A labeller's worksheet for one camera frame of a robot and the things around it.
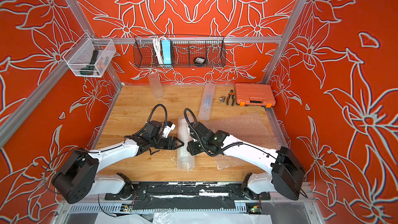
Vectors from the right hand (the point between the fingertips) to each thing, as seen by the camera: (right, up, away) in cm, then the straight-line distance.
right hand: (186, 149), depth 76 cm
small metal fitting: (+23, +25, +33) cm, 48 cm away
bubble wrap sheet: (+41, +6, +19) cm, 46 cm away
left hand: (-4, +1, +6) cm, 7 cm away
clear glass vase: (-24, +34, +33) cm, 54 cm away
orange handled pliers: (+32, +29, +37) cm, 57 cm away
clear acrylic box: (-60, +51, +14) cm, 79 cm away
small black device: (+6, +50, +19) cm, 54 cm away
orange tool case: (+46, +29, +31) cm, 63 cm away
